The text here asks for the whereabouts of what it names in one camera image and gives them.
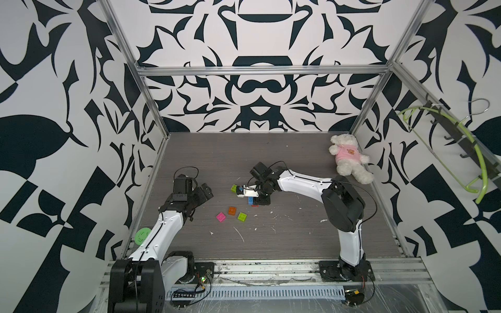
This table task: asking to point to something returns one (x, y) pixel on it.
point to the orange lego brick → (231, 210)
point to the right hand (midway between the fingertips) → (254, 194)
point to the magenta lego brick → (220, 217)
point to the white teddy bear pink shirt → (350, 160)
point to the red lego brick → (254, 205)
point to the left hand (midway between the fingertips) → (200, 190)
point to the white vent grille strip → (263, 292)
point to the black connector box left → (182, 299)
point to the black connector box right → (353, 297)
